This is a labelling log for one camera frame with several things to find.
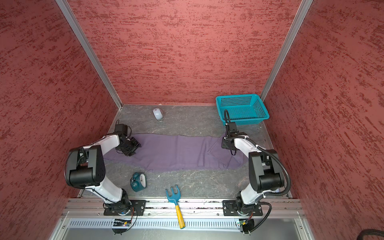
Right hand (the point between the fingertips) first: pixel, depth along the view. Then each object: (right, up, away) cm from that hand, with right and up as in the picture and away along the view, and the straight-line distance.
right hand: (226, 147), depth 94 cm
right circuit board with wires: (+5, -33, -24) cm, 42 cm away
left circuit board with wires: (-57, -35, -21) cm, 70 cm away
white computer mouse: (-48, +21, +13) cm, 54 cm away
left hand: (-56, -2, 0) cm, 56 cm away
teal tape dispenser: (-50, -14, -18) cm, 55 cm away
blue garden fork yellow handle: (-31, -23, -18) cm, 42 cm away
